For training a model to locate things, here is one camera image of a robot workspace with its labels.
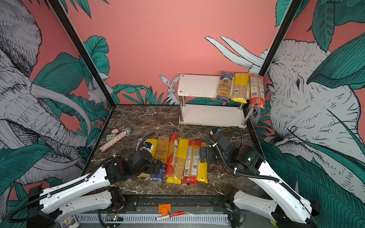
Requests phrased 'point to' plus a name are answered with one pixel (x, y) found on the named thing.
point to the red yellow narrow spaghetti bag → (172, 158)
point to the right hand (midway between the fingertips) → (205, 151)
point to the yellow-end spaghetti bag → (202, 175)
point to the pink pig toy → (115, 130)
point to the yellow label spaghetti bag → (141, 141)
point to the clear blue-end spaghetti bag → (140, 137)
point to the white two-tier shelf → (198, 103)
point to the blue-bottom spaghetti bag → (161, 153)
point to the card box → (70, 222)
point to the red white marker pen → (170, 215)
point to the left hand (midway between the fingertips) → (156, 161)
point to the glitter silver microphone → (126, 131)
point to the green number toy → (109, 137)
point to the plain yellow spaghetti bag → (182, 147)
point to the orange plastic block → (164, 209)
